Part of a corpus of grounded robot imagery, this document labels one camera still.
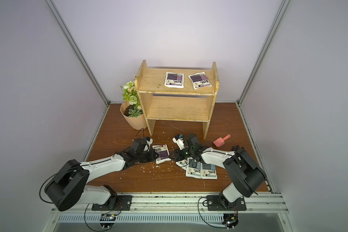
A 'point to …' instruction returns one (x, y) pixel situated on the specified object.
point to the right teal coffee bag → (209, 171)
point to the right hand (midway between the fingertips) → (171, 151)
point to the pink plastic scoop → (220, 141)
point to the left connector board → (107, 221)
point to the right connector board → (231, 220)
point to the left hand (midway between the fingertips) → (161, 155)
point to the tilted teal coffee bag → (182, 164)
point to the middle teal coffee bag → (195, 168)
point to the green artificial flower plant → (130, 94)
